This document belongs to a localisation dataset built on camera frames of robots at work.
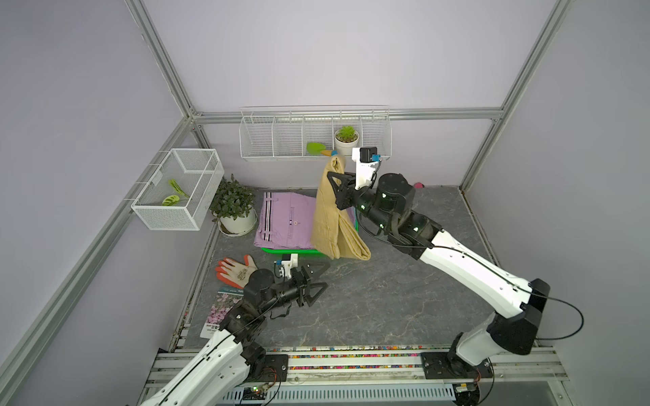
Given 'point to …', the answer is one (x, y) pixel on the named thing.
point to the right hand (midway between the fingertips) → (330, 172)
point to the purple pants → (286, 221)
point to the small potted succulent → (345, 139)
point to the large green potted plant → (233, 208)
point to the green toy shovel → (314, 149)
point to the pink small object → (419, 185)
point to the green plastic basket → (291, 251)
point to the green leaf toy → (174, 199)
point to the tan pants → (333, 232)
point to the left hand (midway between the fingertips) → (330, 277)
